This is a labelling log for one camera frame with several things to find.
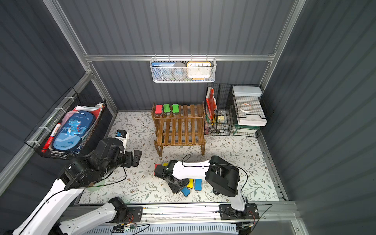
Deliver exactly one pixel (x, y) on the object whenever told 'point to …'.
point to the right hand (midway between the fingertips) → (181, 186)
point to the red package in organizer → (211, 102)
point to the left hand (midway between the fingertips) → (131, 151)
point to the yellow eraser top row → (190, 184)
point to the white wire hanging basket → (186, 80)
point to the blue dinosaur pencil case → (77, 126)
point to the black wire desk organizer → (234, 109)
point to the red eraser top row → (158, 109)
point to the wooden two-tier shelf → (187, 129)
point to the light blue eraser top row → (185, 191)
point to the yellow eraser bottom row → (165, 164)
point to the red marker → (51, 138)
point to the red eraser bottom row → (155, 166)
